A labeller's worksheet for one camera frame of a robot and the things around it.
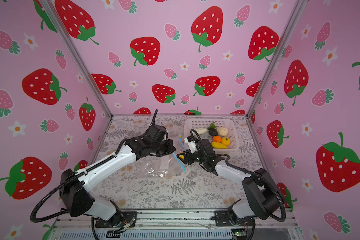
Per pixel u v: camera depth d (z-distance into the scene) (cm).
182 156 80
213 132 104
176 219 76
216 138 100
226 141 98
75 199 40
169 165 88
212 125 104
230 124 104
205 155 67
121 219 72
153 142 59
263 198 43
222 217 74
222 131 104
